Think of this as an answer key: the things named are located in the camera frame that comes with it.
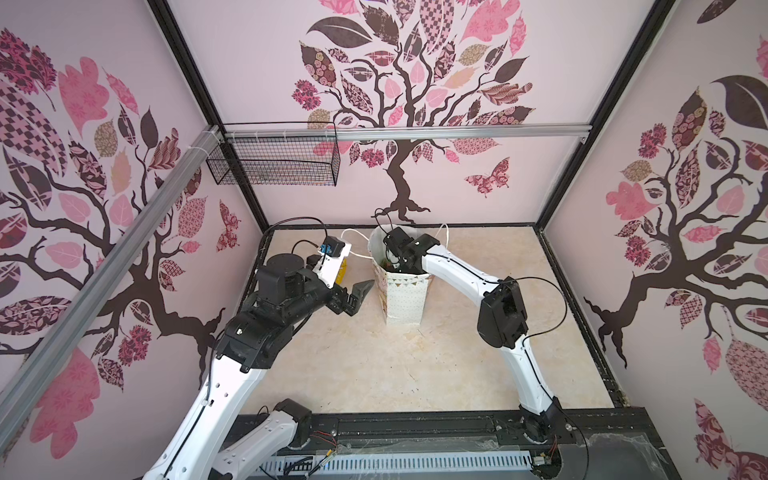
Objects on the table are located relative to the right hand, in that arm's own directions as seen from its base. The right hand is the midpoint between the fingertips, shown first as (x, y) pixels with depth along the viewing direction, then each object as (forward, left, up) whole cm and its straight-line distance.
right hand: (396, 279), depth 94 cm
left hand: (-17, +9, +26) cm, 32 cm away
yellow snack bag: (+6, +19, -4) cm, 20 cm away
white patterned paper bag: (-11, -2, +8) cm, 13 cm away
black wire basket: (+33, +38, +26) cm, 57 cm away
